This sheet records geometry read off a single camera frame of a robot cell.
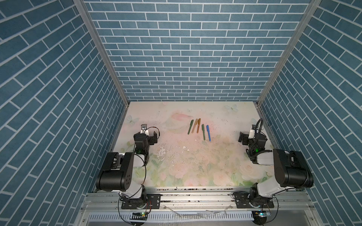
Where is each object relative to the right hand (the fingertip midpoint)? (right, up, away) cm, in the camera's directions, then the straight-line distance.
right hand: (248, 131), depth 94 cm
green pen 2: (-29, -1, +8) cm, 30 cm away
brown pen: (-36, +3, +11) cm, 37 cm away
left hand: (-68, 0, -1) cm, 68 cm away
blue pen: (-26, 0, +9) cm, 27 cm away
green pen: (-40, +1, +10) cm, 41 cm away
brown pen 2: (-32, +5, +14) cm, 35 cm away
